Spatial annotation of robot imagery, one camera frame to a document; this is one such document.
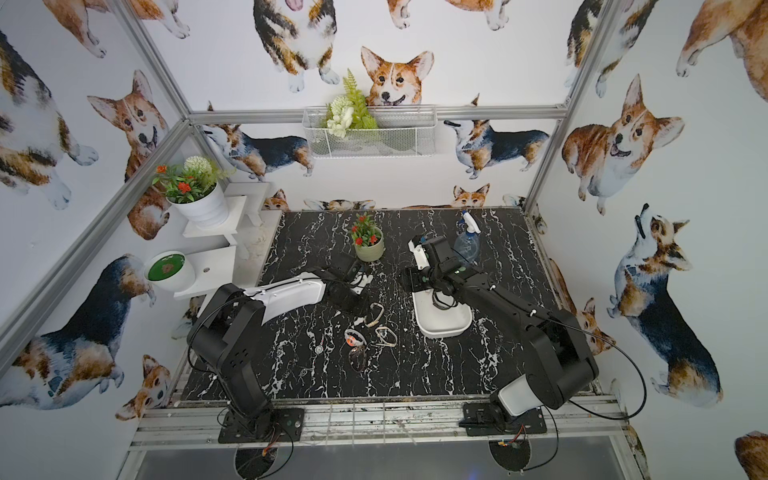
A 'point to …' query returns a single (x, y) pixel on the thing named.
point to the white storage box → (439, 315)
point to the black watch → (358, 358)
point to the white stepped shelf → (251, 232)
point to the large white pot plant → (194, 191)
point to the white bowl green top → (170, 270)
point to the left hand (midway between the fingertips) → (368, 303)
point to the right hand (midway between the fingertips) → (404, 274)
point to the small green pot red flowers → (368, 238)
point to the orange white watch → (354, 338)
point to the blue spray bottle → (467, 244)
